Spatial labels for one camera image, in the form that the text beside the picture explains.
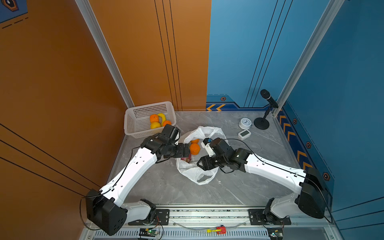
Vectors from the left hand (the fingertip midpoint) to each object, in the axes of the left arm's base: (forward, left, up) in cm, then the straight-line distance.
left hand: (183, 150), depth 77 cm
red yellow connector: (-33, -18, -16) cm, 41 cm away
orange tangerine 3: (+9, -6, -12) cm, 16 cm away
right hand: (-5, -9, -3) cm, 11 cm away
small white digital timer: (+22, -40, -14) cm, 47 cm away
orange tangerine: (+36, +26, -14) cm, 46 cm away
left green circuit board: (-33, +14, -19) cm, 41 cm away
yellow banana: (+38, +20, -16) cm, 46 cm away
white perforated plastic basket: (+34, +29, -15) cm, 47 cm away
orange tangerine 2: (+30, +15, -12) cm, 35 cm away
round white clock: (+32, -42, -14) cm, 54 cm away
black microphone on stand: (+34, -56, -16) cm, 68 cm away
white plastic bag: (-10, -4, -1) cm, 11 cm away
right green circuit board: (-33, -45, -20) cm, 59 cm away
